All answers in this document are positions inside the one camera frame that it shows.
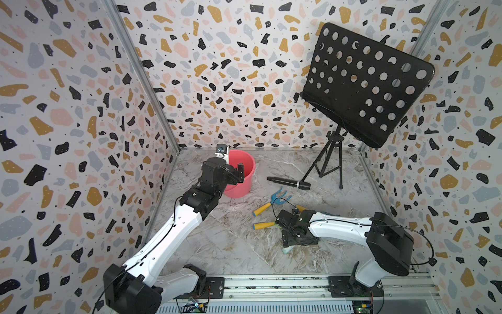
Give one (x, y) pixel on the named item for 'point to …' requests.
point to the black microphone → (297, 184)
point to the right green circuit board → (362, 307)
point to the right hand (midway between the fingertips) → (294, 242)
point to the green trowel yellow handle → (255, 226)
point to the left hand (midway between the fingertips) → (231, 162)
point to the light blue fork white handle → (285, 250)
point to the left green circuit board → (195, 307)
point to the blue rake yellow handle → (275, 198)
